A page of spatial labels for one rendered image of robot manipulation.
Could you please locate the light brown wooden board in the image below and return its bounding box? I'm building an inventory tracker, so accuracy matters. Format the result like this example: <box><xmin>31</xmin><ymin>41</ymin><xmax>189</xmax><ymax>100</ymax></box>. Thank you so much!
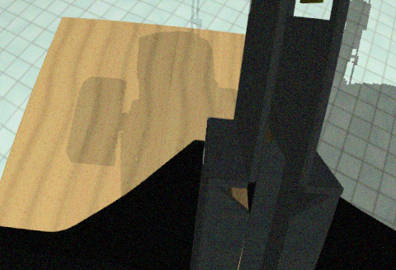
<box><xmin>0</xmin><ymin>17</ymin><xmax>245</xmax><ymax>231</ymax></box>

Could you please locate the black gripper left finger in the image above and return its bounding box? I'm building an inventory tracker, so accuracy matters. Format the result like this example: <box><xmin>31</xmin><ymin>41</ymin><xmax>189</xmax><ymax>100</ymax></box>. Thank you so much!
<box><xmin>0</xmin><ymin>140</ymin><xmax>205</xmax><ymax>270</ymax></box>

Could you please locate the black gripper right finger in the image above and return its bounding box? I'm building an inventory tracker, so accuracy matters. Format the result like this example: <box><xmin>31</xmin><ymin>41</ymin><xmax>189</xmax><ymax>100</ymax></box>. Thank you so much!
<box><xmin>314</xmin><ymin>197</ymin><xmax>396</xmax><ymax>270</ymax></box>

